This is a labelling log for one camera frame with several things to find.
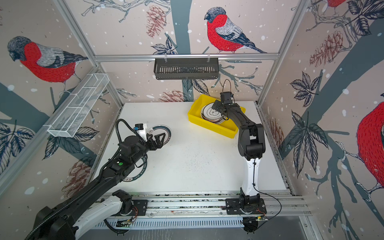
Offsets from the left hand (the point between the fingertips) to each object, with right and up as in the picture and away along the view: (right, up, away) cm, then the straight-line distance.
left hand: (158, 134), depth 77 cm
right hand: (+36, +15, +26) cm, 47 cm away
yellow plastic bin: (+41, +1, +19) cm, 45 cm away
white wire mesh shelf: (-43, +7, -6) cm, 44 cm away
